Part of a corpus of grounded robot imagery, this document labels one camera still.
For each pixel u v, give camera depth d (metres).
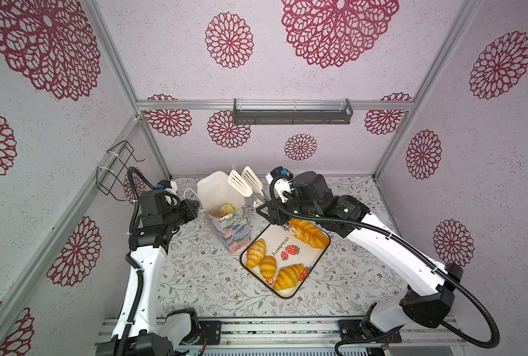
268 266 0.86
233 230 0.81
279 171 0.57
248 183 0.69
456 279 0.40
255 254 0.88
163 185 0.65
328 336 0.75
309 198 0.49
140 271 0.44
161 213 0.55
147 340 0.37
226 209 0.96
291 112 0.93
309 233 0.94
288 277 0.81
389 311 0.56
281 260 0.90
